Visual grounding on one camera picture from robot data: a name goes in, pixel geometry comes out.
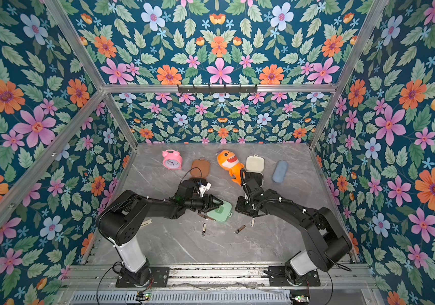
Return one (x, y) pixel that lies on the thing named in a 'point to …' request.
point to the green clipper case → (222, 212)
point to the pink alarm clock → (172, 159)
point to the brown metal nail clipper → (240, 229)
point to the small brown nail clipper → (205, 216)
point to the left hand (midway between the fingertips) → (222, 204)
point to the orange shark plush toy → (227, 160)
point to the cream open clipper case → (254, 169)
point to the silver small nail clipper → (252, 222)
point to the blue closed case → (280, 171)
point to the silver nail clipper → (204, 229)
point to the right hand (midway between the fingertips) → (239, 206)
